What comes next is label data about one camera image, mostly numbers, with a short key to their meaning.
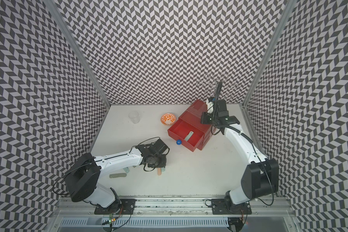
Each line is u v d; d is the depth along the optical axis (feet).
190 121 2.72
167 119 3.47
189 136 2.68
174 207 2.45
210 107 2.42
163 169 2.77
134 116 3.65
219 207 2.38
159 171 2.77
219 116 2.03
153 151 2.18
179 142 2.52
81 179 1.40
